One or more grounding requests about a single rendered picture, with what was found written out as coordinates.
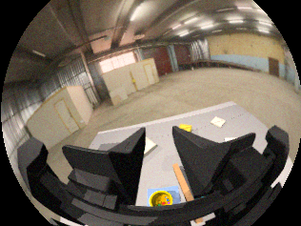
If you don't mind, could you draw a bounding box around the cream flat rectangular block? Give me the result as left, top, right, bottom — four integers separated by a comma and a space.
144, 138, 157, 156

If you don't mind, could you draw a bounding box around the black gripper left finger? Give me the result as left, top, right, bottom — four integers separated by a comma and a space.
62, 127, 146, 206

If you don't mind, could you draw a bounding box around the tan wooden plank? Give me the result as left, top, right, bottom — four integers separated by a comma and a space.
173, 163, 204, 224

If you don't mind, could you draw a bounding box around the olive-yellow cup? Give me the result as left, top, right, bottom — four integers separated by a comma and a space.
150, 190, 173, 206

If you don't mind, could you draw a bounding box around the yellow rectangular block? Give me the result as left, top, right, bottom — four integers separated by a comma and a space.
178, 124, 192, 132

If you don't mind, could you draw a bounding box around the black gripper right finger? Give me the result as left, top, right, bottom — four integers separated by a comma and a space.
172, 125, 257, 200

